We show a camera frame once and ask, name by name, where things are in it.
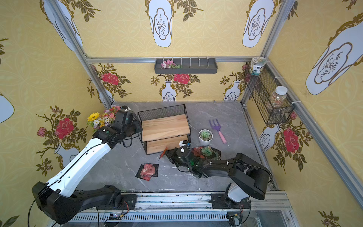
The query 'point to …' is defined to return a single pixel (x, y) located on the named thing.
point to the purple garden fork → (218, 127)
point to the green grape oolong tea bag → (211, 153)
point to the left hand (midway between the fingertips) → (135, 123)
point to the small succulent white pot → (205, 136)
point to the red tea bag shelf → (145, 171)
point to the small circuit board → (115, 216)
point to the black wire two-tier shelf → (163, 130)
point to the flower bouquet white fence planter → (98, 120)
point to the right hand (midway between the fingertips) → (165, 149)
